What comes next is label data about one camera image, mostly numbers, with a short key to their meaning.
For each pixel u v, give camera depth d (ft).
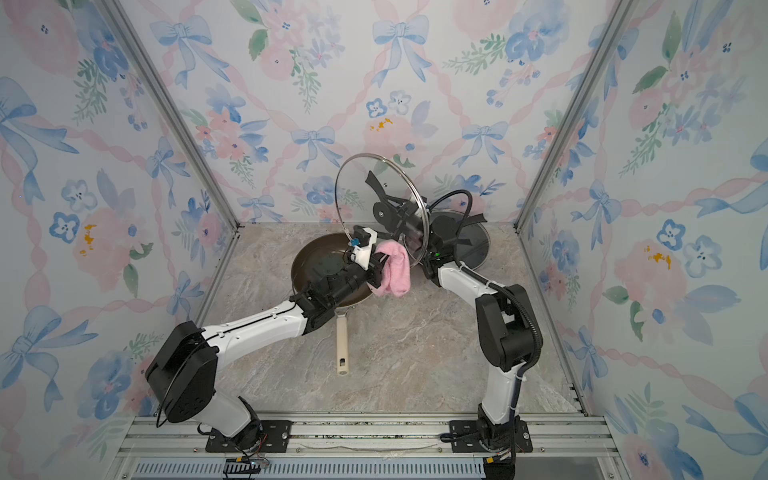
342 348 2.56
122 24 2.31
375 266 2.22
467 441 2.40
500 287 1.75
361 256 2.18
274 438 2.42
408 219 2.34
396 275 2.41
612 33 2.35
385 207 2.38
